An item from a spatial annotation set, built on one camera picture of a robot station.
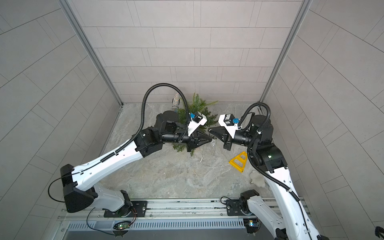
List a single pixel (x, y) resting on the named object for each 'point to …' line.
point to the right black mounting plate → (233, 208)
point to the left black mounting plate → (133, 209)
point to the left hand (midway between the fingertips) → (212, 140)
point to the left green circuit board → (122, 225)
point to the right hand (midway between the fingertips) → (210, 131)
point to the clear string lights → (207, 156)
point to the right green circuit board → (251, 224)
